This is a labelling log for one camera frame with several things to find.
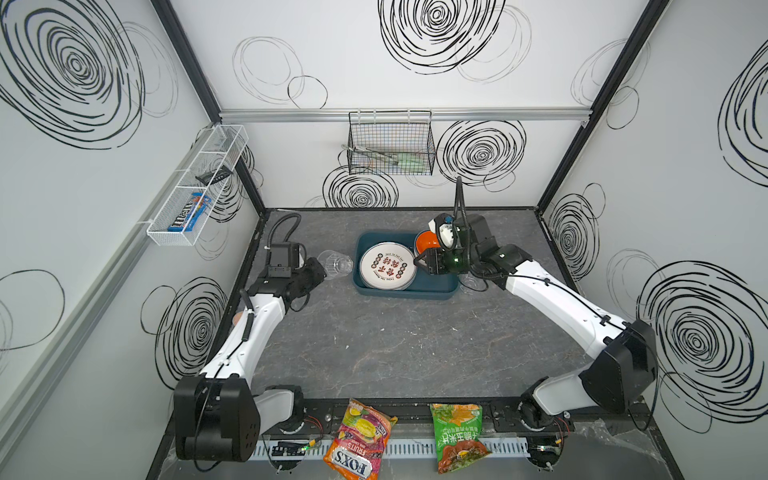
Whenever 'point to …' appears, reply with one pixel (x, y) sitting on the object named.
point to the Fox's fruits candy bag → (360, 445)
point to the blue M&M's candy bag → (190, 213)
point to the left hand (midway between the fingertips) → (328, 268)
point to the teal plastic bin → (425, 286)
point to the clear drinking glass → (335, 264)
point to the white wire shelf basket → (223, 146)
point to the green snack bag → (457, 430)
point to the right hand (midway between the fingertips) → (415, 261)
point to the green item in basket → (410, 161)
